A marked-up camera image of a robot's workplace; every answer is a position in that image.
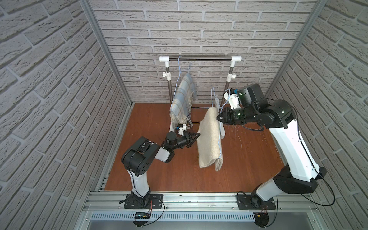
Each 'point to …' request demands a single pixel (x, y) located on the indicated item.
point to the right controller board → (261, 219)
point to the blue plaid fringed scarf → (180, 109)
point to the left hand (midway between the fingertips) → (199, 131)
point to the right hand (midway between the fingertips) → (213, 119)
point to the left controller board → (141, 215)
